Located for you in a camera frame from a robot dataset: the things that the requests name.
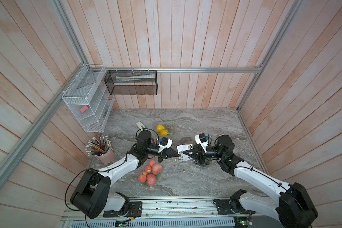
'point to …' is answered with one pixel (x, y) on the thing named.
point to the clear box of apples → (151, 174)
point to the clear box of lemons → (170, 128)
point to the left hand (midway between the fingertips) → (178, 156)
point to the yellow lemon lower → (163, 132)
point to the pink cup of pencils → (101, 148)
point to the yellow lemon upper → (159, 128)
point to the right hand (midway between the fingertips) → (184, 152)
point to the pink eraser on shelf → (84, 109)
